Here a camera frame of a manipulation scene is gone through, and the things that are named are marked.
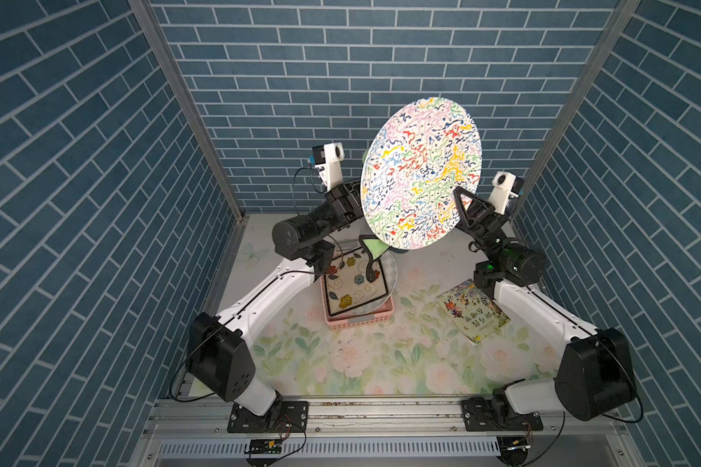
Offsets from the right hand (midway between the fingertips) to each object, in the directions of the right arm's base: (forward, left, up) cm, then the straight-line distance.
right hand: (461, 204), depth 52 cm
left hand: (-5, +12, +5) cm, 14 cm away
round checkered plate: (+10, +10, -42) cm, 44 cm away
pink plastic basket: (-4, +23, -45) cm, 51 cm away
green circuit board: (-35, +40, -54) cm, 75 cm away
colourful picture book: (+4, -18, -50) cm, 53 cm away
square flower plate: (+9, +24, -47) cm, 53 cm away
